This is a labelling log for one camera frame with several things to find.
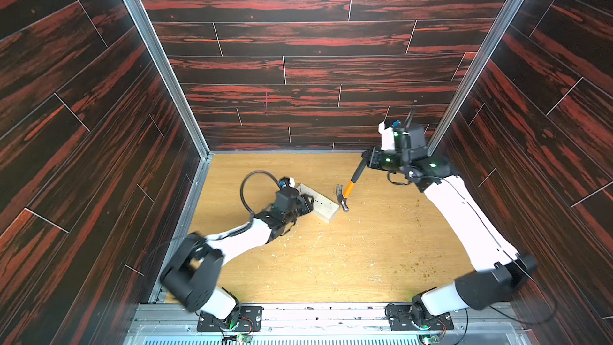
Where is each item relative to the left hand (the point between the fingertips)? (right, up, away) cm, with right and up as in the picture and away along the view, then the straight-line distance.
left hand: (314, 199), depth 87 cm
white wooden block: (+5, -4, +10) cm, 12 cm away
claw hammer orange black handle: (+10, +2, -3) cm, 11 cm away
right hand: (+18, +17, -11) cm, 27 cm away
